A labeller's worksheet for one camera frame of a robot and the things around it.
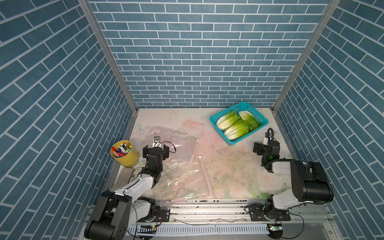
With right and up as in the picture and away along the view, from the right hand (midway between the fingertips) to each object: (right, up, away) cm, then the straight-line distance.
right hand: (265, 143), depth 95 cm
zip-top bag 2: (-45, -14, -5) cm, 47 cm away
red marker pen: (-90, -3, -12) cm, 90 cm away
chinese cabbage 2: (-6, +15, +6) cm, 17 cm away
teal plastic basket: (-31, +17, +10) cm, 36 cm away
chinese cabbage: (-24, +14, +7) cm, 29 cm away
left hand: (-66, 0, -8) cm, 67 cm away
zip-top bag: (-53, -2, +1) cm, 54 cm away
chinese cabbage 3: (-15, +10, +3) cm, 18 cm away
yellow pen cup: (-83, -3, -16) cm, 84 cm away
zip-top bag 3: (-56, -22, -15) cm, 62 cm away
